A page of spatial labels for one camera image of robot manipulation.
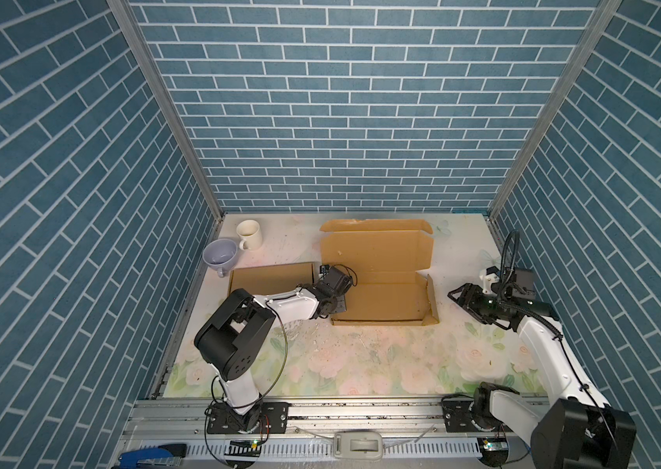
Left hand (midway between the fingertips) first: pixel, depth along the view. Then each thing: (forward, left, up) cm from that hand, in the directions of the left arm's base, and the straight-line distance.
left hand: (338, 302), depth 95 cm
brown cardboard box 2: (+9, -15, +13) cm, 22 cm away
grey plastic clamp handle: (-39, -4, +2) cm, 39 cm away
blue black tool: (-39, +40, +1) cm, 56 cm away
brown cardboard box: (+7, +24, +3) cm, 25 cm away
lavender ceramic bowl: (+19, +42, +1) cm, 46 cm away
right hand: (-5, -33, +13) cm, 36 cm away
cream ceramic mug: (+24, +31, +8) cm, 40 cm away
